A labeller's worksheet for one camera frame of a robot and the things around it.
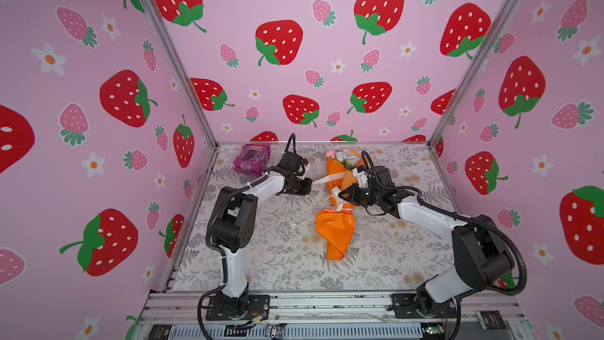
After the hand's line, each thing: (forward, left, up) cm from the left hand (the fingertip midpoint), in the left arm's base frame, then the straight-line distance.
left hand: (311, 188), depth 96 cm
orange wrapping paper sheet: (-16, -10, 0) cm, 18 cm away
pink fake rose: (+19, -9, +1) cm, 21 cm away
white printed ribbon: (-6, -9, +5) cm, 12 cm away
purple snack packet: (+16, +28, 0) cm, 32 cm away
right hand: (-7, -10, +7) cm, 14 cm away
